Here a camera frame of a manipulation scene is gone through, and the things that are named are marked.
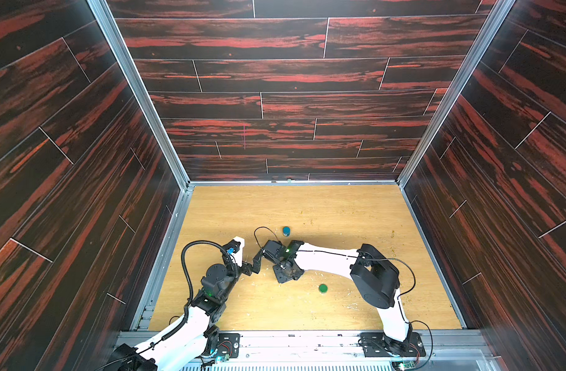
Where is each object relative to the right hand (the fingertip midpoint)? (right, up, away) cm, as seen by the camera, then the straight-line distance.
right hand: (287, 271), depth 91 cm
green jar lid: (+14, -5, -5) cm, 15 cm away
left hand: (-13, +12, -11) cm, 21 cm away
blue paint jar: (0, +15, +10) cm, 18 cm away
